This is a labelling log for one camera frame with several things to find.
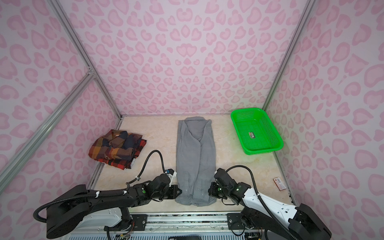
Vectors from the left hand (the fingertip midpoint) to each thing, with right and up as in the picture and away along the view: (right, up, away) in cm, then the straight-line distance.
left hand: (184, 191), depth 80 cm
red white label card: (+53, +2, +4) cm, 53 cm away
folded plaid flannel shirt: (-42, +21, +11) cm, 48 cm away
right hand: (+12, 0, 0) cm, 12 cm away
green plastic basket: (+48, +30, +28) cm, 63 cm away
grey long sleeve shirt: (+6, +13, +14) cm, 20 cm away
